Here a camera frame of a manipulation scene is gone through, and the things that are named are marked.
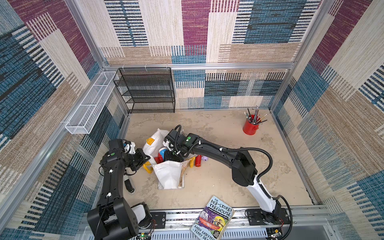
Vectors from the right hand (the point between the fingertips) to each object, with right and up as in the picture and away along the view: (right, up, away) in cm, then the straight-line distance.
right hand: (169, 163), depth 83 cm
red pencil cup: (+50, +21, +14) cm, 56 cm away
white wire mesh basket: (-38, +24, -12) cm, 46 cm away
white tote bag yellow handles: (+1, -6, -2) cm, 6 cm away
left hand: (-10, +4, -2) cm, 11 cm away
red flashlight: (+16, -1, +8) cm, 18 cm away
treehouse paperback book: (+22, -24, -12) cm, 35 cm away
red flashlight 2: (-7, +1, +5) cm, 9 cm away
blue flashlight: (-4, +7, -1) cm, 8 cm away
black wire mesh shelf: (-20, +46, +25) cm, 56 cm away
